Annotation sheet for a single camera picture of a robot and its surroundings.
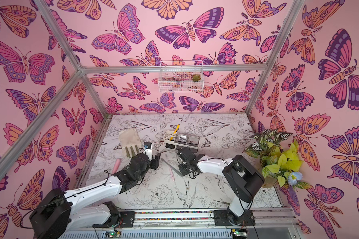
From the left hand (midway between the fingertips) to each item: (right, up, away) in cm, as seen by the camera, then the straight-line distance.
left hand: (158, 151), depth 84 cm
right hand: (+15, -11, +8) cm, 20 cm away
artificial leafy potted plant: (+57, -3, -16) cm, 59 cm away
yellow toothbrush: (+9, +11, +11) cm, 18 cm away
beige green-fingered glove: (-23, +4, +19) cm, 30 cm away
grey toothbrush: (+7, -11, +8) cm, 16 cm away
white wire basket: (+13, +47, +11) cm, 49 cm away
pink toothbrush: (+7, -14, +6) cm, 17 cm away
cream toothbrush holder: (+8, +6, +8) cm, 13 cm away
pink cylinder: (-27, -10, +7) cm, 29 cm away
